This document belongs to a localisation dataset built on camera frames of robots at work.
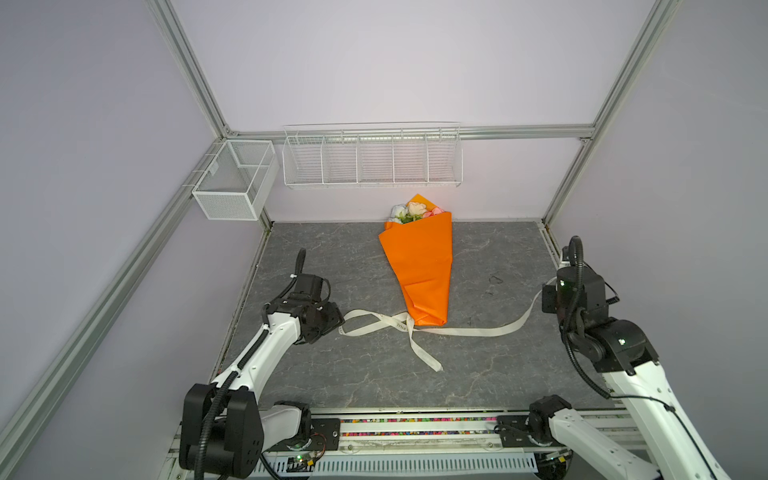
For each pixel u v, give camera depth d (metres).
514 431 0.73
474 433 0.76
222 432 0.39
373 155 1.06
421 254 1.09
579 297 0.47
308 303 0.63
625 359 0.43
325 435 0.74
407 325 0.89
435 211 1.20
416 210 1.16
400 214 1.19
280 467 0.71
